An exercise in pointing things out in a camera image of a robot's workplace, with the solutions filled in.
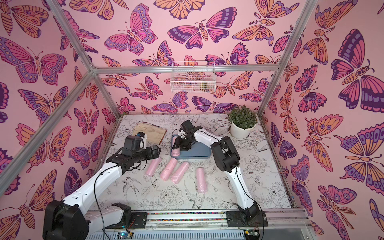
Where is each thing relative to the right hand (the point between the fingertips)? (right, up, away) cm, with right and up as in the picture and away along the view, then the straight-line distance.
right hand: (171, 150), depth 97 cm
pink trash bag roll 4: (+19, -16, -14) cm, 29 cm away
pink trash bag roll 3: (+6, -12, -9) cm, 16 cm away
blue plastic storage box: (+17, 0, +1) cm, 18 cm away
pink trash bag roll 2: (0, -10, -9) cm, 13 cm away
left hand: (-7, +2, -12) cm, 14 cm away
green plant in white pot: (+44, +19, -5) cm, 48 cm away
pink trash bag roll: (+2, -1, -2) cm, 3 cm away
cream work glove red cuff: (-14, +10, +12) cm, 21 cm away
